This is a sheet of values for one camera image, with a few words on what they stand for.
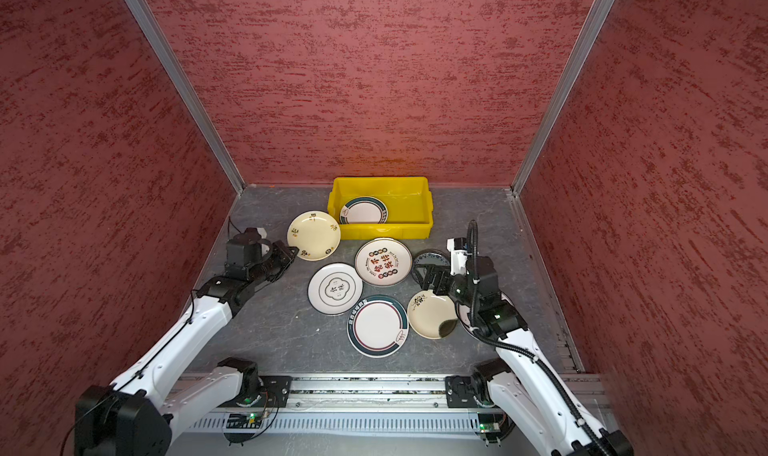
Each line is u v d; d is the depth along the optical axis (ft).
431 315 2.88
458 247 2.27
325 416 2.34
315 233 2.79
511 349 1.66
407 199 3.82
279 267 2.38
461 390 2.43
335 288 3.02
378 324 2.81
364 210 3.68
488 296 1.91
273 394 2.38
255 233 2.50
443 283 2.20
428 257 3.29
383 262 3.21
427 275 2.23
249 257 2.04
